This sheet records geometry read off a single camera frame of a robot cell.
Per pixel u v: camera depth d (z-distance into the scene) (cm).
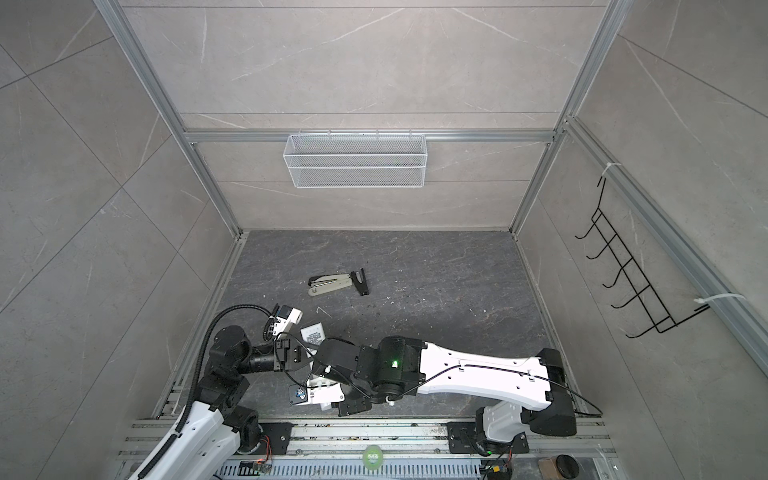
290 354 62
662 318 58
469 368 40
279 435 73
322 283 101
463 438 73
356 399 53
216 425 54
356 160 101
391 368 41
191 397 54
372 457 71
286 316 66
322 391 50
